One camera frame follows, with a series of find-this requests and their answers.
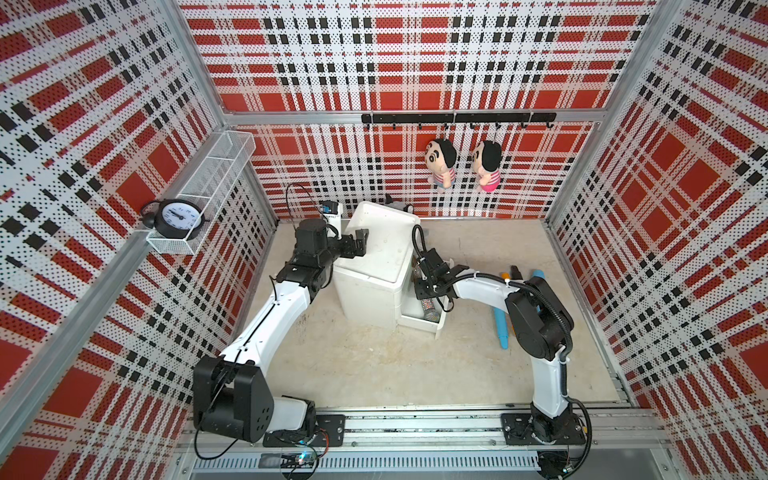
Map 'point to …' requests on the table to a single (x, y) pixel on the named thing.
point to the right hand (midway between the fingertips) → (425, 287)
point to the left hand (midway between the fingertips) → (358, 230)
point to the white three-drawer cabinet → (367, 289)
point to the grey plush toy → (409, 208)
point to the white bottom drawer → (412, 314)
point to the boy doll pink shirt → (487, 158)
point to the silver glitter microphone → (430, 312)
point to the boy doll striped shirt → (440, 158)
